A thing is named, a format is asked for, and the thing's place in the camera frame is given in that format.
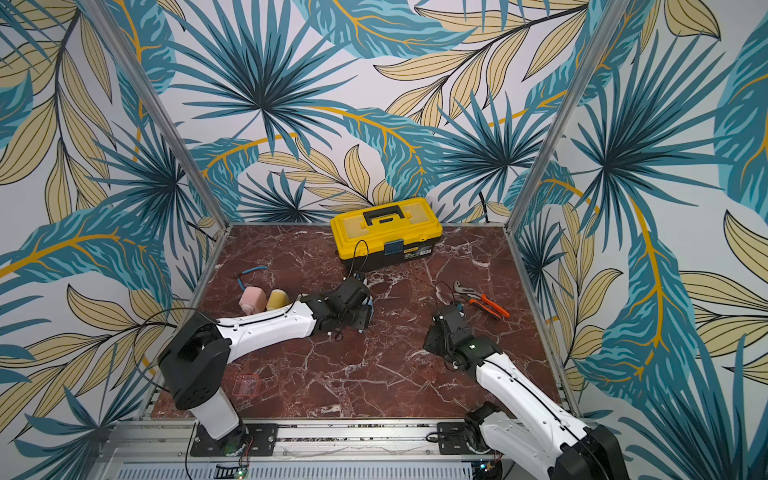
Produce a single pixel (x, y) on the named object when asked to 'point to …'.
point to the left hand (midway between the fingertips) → (362, 315)
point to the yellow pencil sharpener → (278, 297)
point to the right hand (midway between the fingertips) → (431, 337)
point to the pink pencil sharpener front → (253, 300)
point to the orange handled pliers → (481, 300)
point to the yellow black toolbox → (392, 232)
